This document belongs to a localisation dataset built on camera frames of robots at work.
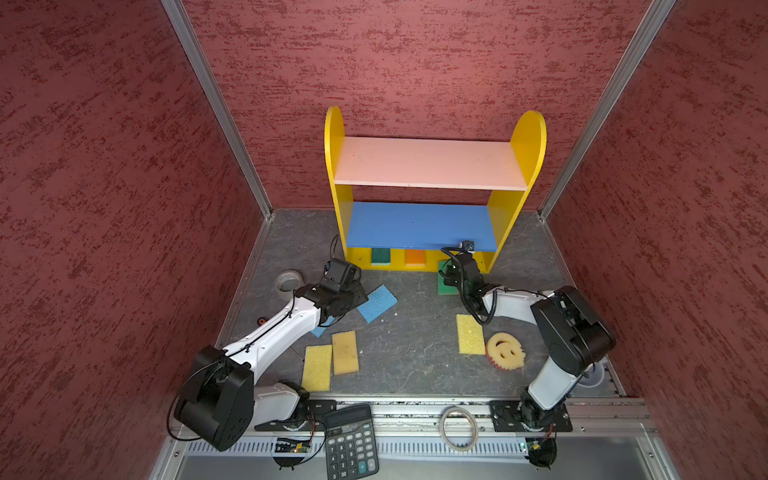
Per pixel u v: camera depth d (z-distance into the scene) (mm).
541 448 713
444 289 937
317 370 807
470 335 874
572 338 475
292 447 715
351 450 681
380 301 924
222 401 404
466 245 852
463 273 740
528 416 658
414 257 1045
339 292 649
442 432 711
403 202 1209
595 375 766
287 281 993
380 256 1035
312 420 728
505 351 820
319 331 881
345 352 831
